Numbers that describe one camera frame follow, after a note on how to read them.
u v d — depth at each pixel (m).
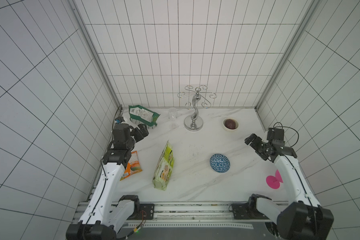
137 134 0.67
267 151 0.58
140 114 1.03
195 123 1.10
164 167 0.73
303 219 0.39
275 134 0.61
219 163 0.89
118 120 0.64
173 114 0.98
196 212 0.74
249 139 0.74
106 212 0.40
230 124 1.01
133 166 0.86
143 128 0.69
